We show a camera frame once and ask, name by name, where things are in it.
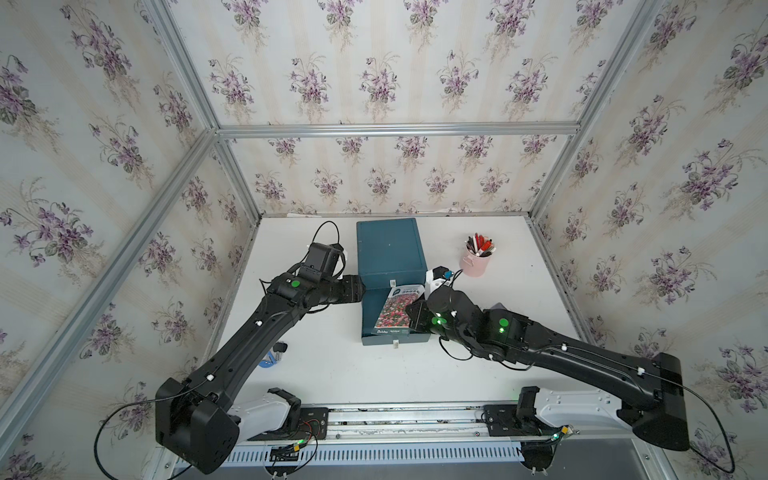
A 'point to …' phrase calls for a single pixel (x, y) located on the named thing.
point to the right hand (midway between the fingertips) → (405, 311)
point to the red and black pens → (477, 245)
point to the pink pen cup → (473, 265)
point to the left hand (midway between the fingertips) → (360, 291)
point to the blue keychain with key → (278, 349)
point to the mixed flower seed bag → (393, 318)
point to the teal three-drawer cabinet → (392, 256)
